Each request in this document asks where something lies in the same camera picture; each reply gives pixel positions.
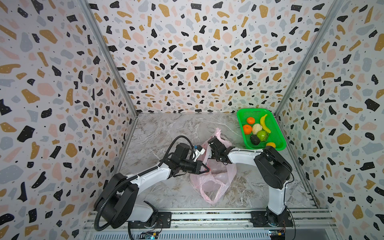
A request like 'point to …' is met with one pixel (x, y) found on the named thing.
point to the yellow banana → (262, 122)
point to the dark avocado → (255, 139)
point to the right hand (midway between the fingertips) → (208, 152)
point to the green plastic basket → (276, 136)
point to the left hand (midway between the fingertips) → (210, 171)
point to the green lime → (263, 135)
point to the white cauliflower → (256, 128)
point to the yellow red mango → (271, 144)
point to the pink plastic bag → (214, 183)
